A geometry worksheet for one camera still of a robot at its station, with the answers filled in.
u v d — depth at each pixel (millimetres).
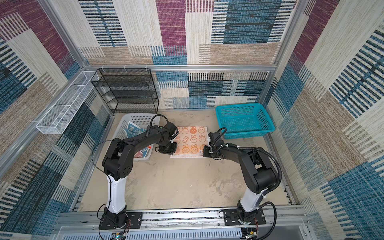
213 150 743
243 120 1319
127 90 1087
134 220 733
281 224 729
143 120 1083
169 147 854
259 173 480
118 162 533
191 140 1021
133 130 1076
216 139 764
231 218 729
